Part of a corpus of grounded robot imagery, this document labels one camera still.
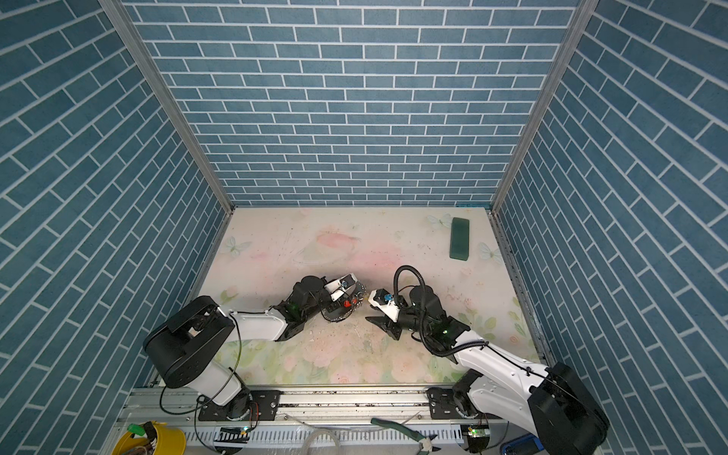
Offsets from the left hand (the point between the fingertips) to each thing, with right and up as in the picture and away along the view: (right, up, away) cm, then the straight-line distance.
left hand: (344, 279), depth 90 cm
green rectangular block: (+42, +13, +18) cm, 48 cm away
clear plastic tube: (-5, -35, -19) cm, 41 cm away
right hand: (+8, -6, -11) cm, 15 cm away
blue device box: (+46, -37, -22) cm, 63 cm away
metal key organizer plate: (+3, -5, -8) cm, 10 cm away
